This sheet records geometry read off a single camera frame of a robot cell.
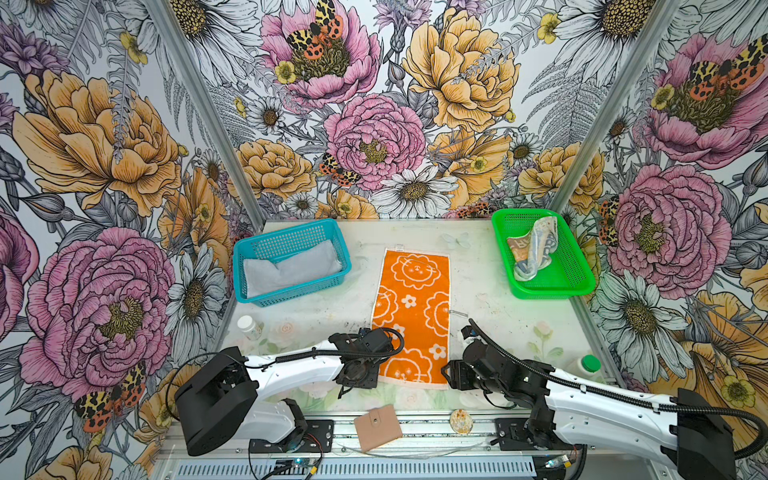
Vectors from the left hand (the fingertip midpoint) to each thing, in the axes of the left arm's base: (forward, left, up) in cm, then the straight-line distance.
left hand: (361, 386), depth 82 cm
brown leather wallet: (-10, -5, +1) cm, 11 cm away
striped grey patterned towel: (+42, -58, +6) cm, 72 cm away
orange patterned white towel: (+28, -16, 0) cm, 32 cm away
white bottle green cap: (+1, -58, +10) cm, 59 cm away
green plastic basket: (+35, -68, +2) cm, 77 cm away
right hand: (0, -24, +3) cm, 25 cm away
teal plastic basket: (+46, +34, +6) cm, 57 cm away
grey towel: (+38, +26, +3) cm, 46 cm away
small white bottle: (+15, +32, +5) cm, 35 cm away
